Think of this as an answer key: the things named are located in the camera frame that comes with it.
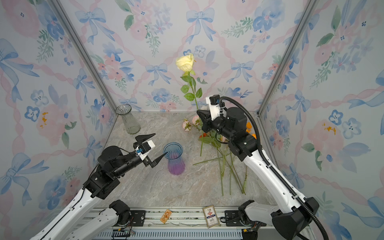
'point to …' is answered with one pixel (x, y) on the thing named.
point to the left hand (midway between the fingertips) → (158, 140)
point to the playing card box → (211, 216)
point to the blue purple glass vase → (176, 165)
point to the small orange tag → (167, 214)
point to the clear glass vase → (132, 125)
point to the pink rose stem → (230, 163)
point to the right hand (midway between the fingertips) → (198, 110)
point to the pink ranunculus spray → (196, 121)
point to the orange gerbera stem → (204, 134)
